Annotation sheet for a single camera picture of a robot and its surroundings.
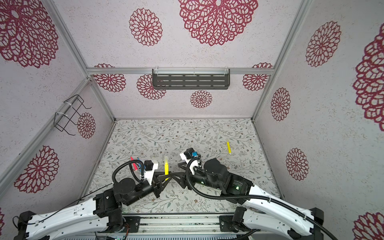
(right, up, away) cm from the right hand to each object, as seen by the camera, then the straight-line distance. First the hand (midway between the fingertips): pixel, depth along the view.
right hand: (174, 167), depth 59 cm
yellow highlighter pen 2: (+33, +4, +44) cm, 55 cm away
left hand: (-2, -5, +6) cm, 8 cm away
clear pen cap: (-3, +3, 0) cm, 4 cm away
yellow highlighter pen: (-3, -2, +2) cm, 4 cm away
